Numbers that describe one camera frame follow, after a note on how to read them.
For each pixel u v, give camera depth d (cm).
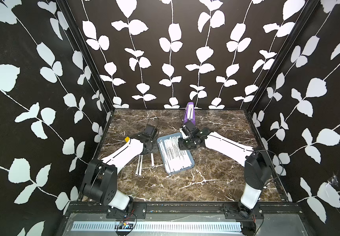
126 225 71
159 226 70
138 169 88
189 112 101
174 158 92
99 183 43
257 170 46
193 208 77
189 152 93
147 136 68
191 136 71
